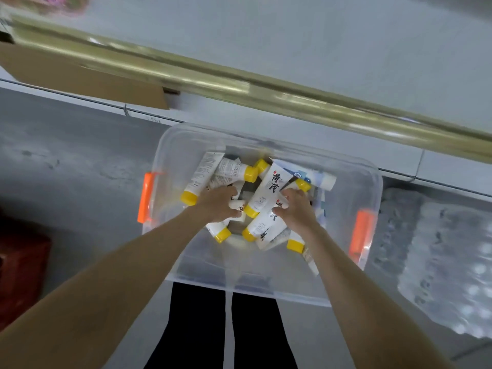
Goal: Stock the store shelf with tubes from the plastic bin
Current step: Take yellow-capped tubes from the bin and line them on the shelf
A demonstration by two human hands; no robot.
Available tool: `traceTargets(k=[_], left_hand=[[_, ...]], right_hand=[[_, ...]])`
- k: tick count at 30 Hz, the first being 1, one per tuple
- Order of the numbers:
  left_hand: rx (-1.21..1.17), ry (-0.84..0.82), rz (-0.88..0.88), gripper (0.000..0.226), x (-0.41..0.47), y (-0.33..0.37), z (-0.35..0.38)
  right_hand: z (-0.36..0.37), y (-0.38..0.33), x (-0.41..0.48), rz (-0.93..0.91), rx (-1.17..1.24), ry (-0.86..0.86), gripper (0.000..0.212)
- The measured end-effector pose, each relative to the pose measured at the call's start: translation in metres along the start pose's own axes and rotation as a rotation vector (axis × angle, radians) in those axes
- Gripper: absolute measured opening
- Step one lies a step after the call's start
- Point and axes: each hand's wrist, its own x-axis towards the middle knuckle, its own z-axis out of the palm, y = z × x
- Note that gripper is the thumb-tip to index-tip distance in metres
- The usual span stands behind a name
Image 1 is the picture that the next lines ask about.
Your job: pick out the person's left hand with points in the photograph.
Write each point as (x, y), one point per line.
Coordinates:
(217, 205)

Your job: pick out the person's right hand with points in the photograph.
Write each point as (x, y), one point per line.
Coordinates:
(300, 215)

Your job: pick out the pile of cream tubes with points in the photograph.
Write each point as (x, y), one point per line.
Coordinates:
(238, 170)

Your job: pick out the person's right forearm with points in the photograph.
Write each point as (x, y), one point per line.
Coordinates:
(365, 303)

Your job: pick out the person's left forearm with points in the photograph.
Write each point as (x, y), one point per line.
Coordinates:
(96, 295)

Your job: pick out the person's black trousers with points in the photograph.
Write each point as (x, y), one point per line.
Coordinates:
(192, 330)

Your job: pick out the shrink-wrapped water bottle pack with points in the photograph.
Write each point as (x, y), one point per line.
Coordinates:
(442, 257)

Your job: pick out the brown cardboard sheet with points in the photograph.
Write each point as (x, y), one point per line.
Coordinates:
(77, 76)

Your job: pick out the dark red carton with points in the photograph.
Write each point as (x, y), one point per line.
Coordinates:
(23, 276)

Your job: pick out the pink snack bag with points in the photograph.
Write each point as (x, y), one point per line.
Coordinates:
(65, 3)

